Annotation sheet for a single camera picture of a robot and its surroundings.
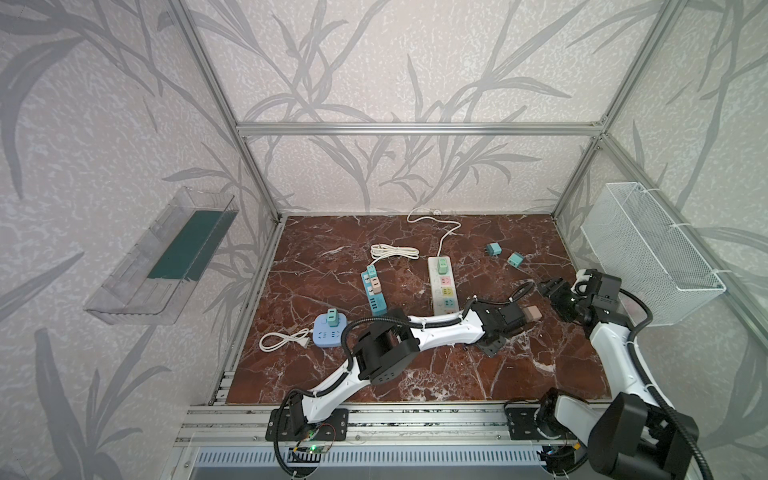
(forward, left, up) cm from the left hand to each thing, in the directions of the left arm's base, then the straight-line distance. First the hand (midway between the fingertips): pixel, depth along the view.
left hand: (490, 335), depth 88 cm
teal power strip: (+10, +34, 0) cm, 36 cm away
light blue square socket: (+2, +48, 0) cm, 49 cm away
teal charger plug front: (+3, +46, +4) cm, 47 cm away
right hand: (+12, -15, +12) cm, 23 cm away
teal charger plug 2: (+32, -7, 0) cm, 33 cm away
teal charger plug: (+19, +36, +4) cm, 41 cm away
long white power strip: (+14, +13, 0) cm, 19 cm away
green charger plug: (+21, +13, +4) cm, 26 cm away
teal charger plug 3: (+28, -14, 0) cm, 31 cm away
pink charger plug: (+14, +35, +4) cm, 38 cm away
